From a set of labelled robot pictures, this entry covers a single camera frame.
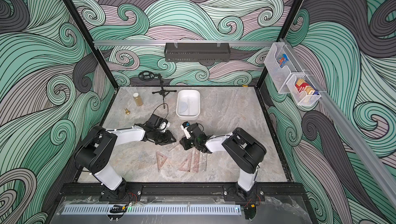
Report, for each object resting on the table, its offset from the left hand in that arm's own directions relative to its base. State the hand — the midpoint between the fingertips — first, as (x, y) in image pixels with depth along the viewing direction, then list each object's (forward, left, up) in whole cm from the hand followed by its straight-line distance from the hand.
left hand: (174, 139), depth 90 cm
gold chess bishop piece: (+20, +34, -1) cm, 40 cm away
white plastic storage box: (+28, -7, -2) cm, 29 cm away
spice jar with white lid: (+27, +27, +5) cm, 39 cm away
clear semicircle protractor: (+26, -4, -2) cm, 27 cm away
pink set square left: (-11, +7, -3) cm, 13 cm away
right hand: (0, -5, -2) cm, 6 cm away
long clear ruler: (-12, -17, -2) cm, 21 cm away
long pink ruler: (-13, -13, -3) cm, 19 cm away
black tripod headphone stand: (+33, +19, +21) cm, 43 cm away
